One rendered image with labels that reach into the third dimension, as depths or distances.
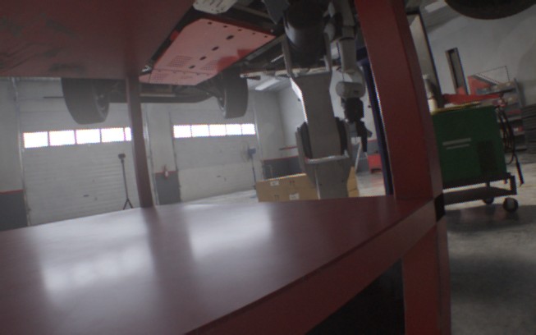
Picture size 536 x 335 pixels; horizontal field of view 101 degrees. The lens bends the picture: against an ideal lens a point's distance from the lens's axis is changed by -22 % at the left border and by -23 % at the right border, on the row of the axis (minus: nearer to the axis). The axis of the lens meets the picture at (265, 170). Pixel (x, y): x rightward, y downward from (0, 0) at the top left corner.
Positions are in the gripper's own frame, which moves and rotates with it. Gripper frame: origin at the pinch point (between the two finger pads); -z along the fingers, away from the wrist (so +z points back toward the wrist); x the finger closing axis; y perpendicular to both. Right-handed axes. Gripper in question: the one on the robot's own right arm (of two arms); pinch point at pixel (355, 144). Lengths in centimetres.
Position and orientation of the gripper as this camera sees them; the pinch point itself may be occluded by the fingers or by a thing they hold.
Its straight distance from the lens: 119.3
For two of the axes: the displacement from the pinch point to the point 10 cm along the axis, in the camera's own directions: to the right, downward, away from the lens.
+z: -0.7, -9.9, -0.9
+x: -3.9, -0.5, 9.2
